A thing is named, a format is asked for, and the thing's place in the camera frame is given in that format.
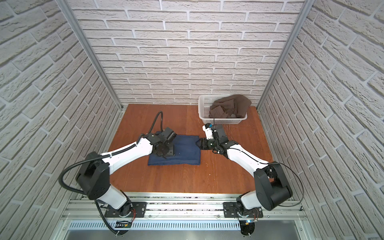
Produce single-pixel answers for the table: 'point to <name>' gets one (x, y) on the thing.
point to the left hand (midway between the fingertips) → (171, 150)
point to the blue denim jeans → (186, 151)
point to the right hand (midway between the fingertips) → (198, 141)
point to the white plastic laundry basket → (204, 102)
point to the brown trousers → (232, 106)
